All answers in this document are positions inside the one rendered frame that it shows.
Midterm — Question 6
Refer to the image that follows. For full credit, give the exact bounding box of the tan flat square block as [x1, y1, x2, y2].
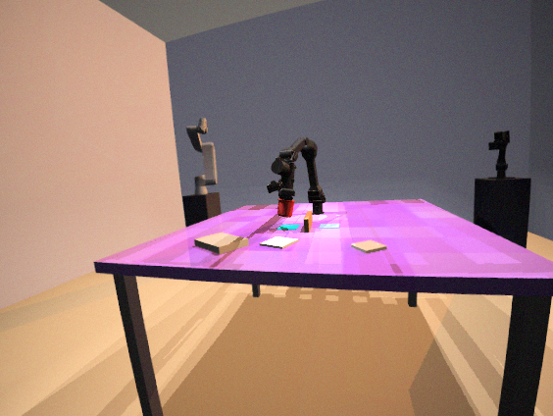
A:
[194, 233, 249, 254]
[350, 240, 387, 253]

